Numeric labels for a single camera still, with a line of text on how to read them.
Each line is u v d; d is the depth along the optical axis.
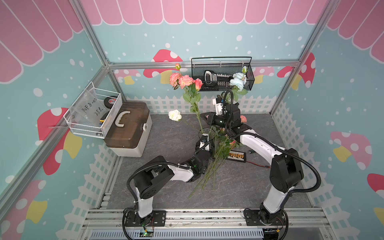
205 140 0.73
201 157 0.66
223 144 0.98
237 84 0.73
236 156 0.95
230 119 0.66
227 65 0.90
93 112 0.70
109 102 0.80
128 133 0.86
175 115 0.63
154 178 0.49
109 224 0.73
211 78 0.89
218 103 0.74
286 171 0.47
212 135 0.84
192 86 0.75
